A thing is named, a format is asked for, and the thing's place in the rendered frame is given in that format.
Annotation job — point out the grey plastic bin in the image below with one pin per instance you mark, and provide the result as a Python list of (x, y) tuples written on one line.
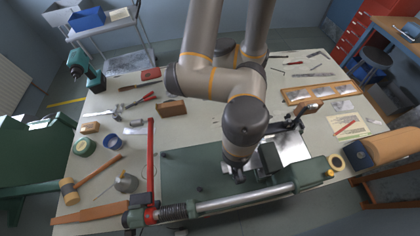
[(57, 14)]

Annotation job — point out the silver metal blade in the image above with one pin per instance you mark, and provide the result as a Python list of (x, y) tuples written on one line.
[(96, 113)]

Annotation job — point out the wooden rack tray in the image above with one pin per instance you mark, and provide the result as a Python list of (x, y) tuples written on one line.
[(320, 91)]

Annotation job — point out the steel ruler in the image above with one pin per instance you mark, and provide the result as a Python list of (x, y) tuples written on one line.
[(313, 74)]

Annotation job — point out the white ribbed panel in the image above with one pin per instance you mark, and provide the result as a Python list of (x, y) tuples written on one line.
[(13, 85)]

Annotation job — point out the small silver sheet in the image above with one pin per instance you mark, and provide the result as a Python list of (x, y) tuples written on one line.
[(342, 106)]

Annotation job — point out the dark green punch head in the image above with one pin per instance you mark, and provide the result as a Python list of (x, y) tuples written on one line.
[(269, 157)]

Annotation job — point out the grey shelf trolley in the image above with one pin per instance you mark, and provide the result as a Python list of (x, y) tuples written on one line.
[(98, 31)]

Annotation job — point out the red notcher lever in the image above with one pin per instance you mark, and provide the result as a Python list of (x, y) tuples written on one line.
[(150, 154)]

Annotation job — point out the green notcher body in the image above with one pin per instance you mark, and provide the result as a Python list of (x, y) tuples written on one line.
[(190, 167)]

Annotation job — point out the grey box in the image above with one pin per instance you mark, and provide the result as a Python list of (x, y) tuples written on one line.
[(388, 98)]

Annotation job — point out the blue bench vise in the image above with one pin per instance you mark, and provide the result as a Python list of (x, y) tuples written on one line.
[(411, 31)]

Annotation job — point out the blue crate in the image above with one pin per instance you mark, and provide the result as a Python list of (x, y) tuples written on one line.
[(356, 67)]

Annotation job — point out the grey wall panel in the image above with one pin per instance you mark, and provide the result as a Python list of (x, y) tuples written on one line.
[(331, 29)]

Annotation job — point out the grey metal funnel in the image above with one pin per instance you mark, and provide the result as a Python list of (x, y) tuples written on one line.
[(126, 183)]

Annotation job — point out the small tan box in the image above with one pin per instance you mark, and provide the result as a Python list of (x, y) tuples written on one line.
[(89, 128)]

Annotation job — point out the silver sheet strip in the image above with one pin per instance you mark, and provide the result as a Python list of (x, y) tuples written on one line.
[(138, 131)]

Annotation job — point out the teal bench drill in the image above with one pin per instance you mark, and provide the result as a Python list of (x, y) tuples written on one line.
[(78, 62)]

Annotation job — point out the grey metal clamp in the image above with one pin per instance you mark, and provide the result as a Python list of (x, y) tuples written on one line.
[(118, 112)]

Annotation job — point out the brown paper roll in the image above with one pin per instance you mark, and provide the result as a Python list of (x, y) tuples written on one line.
[(393, 144)]

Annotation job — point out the red pencil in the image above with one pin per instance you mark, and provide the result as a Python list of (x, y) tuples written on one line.
[(344, 128)]

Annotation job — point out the brown wooden block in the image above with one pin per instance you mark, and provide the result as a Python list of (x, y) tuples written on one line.
[(311, 109), (171, 109)]

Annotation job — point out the small grey bar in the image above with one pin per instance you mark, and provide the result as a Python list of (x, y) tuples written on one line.
[(316, 67)]

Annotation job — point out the black block on notcher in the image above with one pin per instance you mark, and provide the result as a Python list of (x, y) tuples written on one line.
[(141, 198)]

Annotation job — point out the black lock lever silver grip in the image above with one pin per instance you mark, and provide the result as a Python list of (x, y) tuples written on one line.
[(300, 114)]

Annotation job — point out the black fence bar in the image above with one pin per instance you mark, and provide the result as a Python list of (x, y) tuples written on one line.
[(279, 127)]

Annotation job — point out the orange wooden plank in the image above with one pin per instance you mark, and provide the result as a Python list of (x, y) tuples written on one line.
[(92, 213)]

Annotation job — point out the yellow tape roll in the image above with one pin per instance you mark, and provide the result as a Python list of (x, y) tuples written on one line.
[(331, 160)]

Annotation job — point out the small silver offcut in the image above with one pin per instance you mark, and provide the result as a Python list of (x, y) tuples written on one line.
[(374, 121)]

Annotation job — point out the blue tape roll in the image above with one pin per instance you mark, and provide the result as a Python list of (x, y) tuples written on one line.
[(108, 143)]

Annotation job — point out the green round tin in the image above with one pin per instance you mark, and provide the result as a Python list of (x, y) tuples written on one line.
[(84, 146)]

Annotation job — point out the small grey cylinder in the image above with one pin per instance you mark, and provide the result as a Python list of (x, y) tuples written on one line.
[(136, 123)]

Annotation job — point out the red drawer cabinet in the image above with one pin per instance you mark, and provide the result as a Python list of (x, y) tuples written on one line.
[(354, 29)]

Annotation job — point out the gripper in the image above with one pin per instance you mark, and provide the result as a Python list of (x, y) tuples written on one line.
[(237, 162)]

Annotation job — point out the aluminium blank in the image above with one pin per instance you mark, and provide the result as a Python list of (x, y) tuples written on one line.
[(292, 145)]

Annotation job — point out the red flat box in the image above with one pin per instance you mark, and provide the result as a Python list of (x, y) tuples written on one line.
[(151, 74)]

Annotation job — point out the thin metal rod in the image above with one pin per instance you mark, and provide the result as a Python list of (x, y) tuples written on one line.
[(103, 192)]

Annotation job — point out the black pen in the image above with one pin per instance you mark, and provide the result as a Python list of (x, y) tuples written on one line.
[(279, 56)]

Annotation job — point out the blue-framed wooden table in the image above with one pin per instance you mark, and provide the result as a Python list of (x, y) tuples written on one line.
[(390, 27)]

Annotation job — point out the large green machine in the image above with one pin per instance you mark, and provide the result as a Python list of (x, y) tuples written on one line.
[(33, 154)]

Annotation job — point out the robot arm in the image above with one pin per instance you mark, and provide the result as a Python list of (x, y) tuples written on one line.
[(210, 82)]

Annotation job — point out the grey round stool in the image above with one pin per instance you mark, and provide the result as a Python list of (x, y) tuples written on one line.
[(375, 57)]

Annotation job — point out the navy blue block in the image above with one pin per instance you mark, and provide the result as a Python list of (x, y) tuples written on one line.
[(352, 157)]

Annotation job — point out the wooden stand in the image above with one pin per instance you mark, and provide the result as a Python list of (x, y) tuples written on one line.
[(387, 170)]

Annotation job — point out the blue plastic bin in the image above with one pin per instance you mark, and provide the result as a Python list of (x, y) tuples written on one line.
[(87, 19)]

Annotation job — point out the yellow knob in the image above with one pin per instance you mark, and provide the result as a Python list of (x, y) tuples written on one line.
[(329, 173)]

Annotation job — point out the printed paper sheet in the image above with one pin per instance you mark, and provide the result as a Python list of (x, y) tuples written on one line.
[(357, 131)]

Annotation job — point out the black hex key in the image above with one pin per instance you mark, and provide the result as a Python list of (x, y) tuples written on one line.
[(278, 70)]

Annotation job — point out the grey try square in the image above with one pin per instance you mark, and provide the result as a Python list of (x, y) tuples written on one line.
[(315, 54)]

